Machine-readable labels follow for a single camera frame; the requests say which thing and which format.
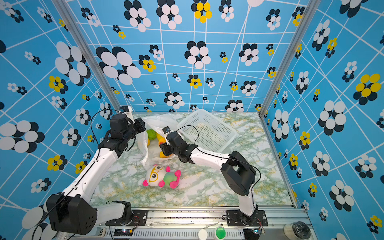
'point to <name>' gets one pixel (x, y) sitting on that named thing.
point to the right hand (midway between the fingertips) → (165, 143)
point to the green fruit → (152, 134)
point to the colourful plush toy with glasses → (157, 175)
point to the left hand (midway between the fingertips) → (146, 118)
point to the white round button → (202, 234)
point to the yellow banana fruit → (161, 139)
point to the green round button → (220, 232)
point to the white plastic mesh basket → (206, 131)
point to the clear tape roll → (297, 230)
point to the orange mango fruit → (161, 154)
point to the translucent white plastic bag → (156, 123)
